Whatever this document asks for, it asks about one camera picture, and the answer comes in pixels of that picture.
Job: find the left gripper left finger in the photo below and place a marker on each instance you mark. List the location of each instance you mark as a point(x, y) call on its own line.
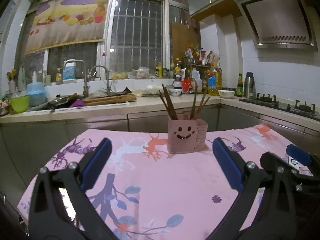
point(48, 218)

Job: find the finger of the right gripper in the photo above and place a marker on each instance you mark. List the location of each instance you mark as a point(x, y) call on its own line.
point(305, 188)
point(298, 154)

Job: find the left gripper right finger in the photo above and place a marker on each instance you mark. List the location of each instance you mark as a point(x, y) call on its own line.
point(276, 215)

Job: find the brown wooden chopstick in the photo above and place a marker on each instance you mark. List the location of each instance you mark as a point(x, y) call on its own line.
point(203, 96)
point(170, 108)
point(165, 105)
point(203, 107)
point(192, 113)
point(170, 105)

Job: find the barred kitchen window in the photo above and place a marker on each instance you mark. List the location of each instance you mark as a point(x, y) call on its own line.
point(136, 36)

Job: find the smartphone with lit screen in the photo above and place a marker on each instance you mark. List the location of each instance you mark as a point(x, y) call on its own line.
point(67, 203)

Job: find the black gas stove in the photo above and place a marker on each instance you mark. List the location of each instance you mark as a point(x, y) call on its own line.
point(297, 108)

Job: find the steel thermos kettle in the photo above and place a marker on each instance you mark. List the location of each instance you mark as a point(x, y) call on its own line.
point(249, 86)

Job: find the green glass bottle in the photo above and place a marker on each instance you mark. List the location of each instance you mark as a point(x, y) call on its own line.
point(239, 89)

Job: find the pink patterned tablecloth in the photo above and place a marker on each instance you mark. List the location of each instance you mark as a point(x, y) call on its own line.
point(144, 192)

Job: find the white ceramic bowl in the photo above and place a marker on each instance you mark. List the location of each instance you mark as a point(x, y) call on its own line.
point(227, 94)

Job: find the pink smiley utensil holder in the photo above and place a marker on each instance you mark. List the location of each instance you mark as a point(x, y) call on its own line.
point(186, 135)

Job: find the black pan with lid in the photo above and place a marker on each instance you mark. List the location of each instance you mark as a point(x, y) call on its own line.
point(63, 101)

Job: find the green plastic bowl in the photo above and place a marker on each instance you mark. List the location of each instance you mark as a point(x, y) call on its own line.
point(20, 104)

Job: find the yellow cooking oil bottle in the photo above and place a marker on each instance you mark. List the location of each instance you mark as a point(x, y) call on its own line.
point(214, 79)

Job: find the wooden cutting board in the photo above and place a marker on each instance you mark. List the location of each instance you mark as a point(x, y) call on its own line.
point(109, 100)

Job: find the blue plastic container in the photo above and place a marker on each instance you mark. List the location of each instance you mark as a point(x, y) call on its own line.
point(37, 94)

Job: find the white plastic jug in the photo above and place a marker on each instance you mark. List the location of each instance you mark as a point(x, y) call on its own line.
point(197, 82)

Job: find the red snack packet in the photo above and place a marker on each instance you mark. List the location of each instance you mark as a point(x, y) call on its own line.
point(186, 85)

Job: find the steel range hood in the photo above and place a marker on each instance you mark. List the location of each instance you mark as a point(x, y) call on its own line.
point(278, 24)

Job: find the small patterned bowl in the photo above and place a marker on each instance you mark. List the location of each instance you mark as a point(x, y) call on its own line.
point(175, 92)

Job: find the fruit pattern window blind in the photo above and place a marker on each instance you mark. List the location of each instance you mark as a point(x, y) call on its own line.
point(64, 22)

